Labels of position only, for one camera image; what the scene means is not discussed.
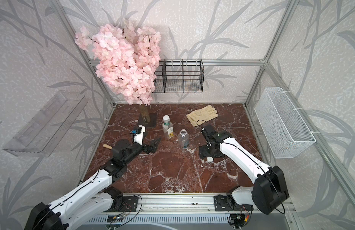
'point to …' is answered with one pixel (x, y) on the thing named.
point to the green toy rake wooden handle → (107, 146)
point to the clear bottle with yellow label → (168, 129)
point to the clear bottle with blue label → (183, 139)
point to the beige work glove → (199, 116)
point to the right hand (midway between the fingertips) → (207, 153)
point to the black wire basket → (179, 76)
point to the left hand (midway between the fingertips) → (154, 135)
